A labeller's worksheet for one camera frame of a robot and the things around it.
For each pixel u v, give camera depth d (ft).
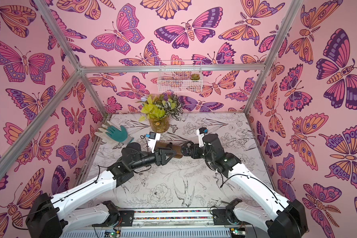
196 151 2.20
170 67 3.03
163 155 2.05
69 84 2.78
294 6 2.26
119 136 3.48
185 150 2.32
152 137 2.12
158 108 3.22
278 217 1.25
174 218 2.45
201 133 2.22
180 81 3.46
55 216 1.29
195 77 3.03
